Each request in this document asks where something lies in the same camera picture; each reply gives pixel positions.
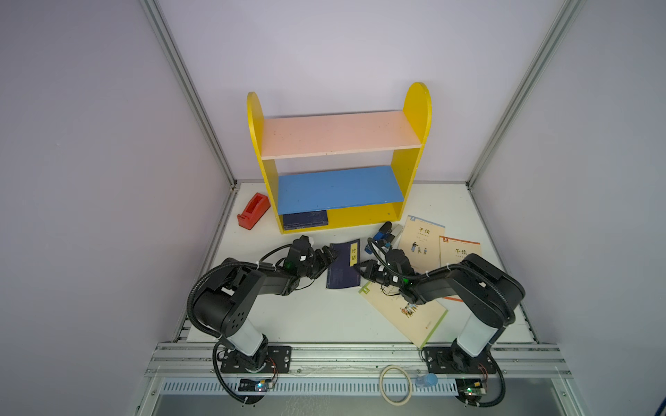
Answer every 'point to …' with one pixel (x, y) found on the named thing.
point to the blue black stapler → (383, 235)
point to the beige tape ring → (407, 376)
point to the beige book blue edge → (420, 240)
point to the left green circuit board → (251, 385)
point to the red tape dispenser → (254, 211)
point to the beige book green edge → (416, 321)
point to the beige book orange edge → (454, 250)
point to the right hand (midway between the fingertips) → (354, 273)
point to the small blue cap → (427, 380)
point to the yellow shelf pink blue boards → (311, 198)
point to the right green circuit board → (470, 387)
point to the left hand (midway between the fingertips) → (337, 258)
